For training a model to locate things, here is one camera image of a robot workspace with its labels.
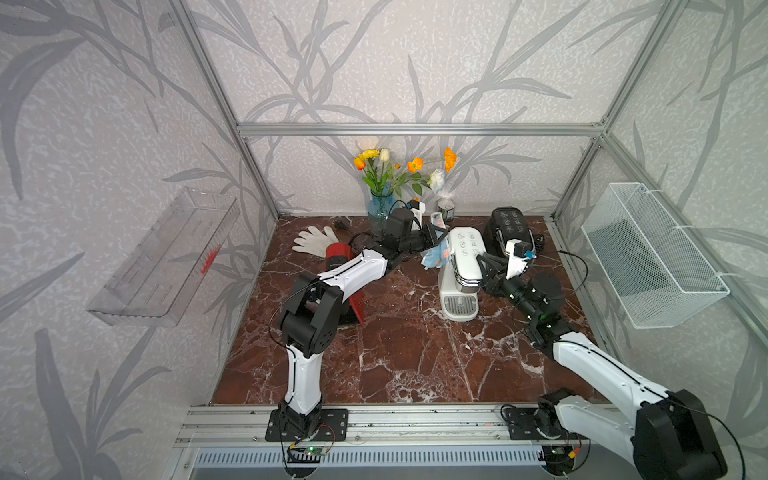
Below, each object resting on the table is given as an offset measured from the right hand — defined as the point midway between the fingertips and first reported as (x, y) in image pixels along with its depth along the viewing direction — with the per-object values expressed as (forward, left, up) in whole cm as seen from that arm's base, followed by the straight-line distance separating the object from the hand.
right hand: (478, 258), depth 79 cm
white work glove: (+25, +54, -23) cm, 64 cm away
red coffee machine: (+7, +40, -6) cm, 41 cm away
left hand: (+10, +7, -1) cm, 12 cm away
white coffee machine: (-6, +5, -2) cm, 8 cm away
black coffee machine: (+12, -10, 0) cm, 16 cm away
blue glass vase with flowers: (+36, +26, -3) cm, 45 cm away
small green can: (+38, +3, -17) cm, 42 cm away
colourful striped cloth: (+3, +10, -3) cm, 10 cm away
